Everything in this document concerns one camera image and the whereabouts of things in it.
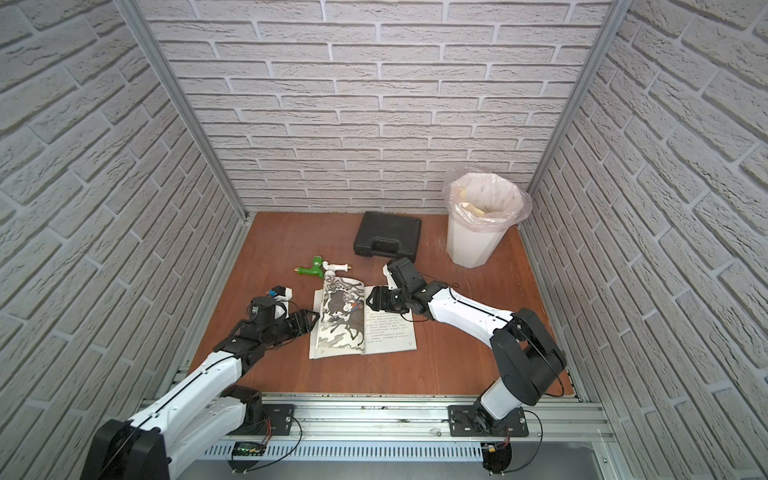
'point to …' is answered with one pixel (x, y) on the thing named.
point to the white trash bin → (471, 248)
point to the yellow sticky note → (471, 208)
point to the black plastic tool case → (388, 236)
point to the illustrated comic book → (349, 326)
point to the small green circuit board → (249, 448)
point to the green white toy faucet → (322, 268)
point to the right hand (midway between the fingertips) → (378, 301)
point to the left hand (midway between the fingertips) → (307, 311)
